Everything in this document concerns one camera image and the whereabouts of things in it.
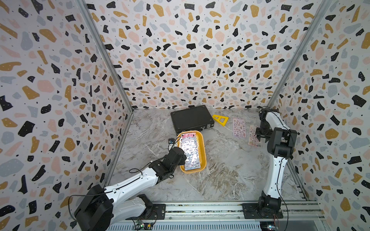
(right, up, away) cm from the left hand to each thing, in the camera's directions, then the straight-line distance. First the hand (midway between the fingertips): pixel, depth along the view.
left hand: (183, 153), depth 83 cm
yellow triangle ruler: (+27, +22, +34) cm, 48 cm away
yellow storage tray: (+11, -1, +6) cm, 13 cm away
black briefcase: (+8, +21, +33) cm, 40 cm away
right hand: (+55, +6, +17) cm, 58 cm away
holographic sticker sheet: (+3, +5, +4) cm, 7 cm away
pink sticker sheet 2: (+49, +5, +20) cm, 53 cm away
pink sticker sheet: (+41, +12, +26) cm, 50 cm away
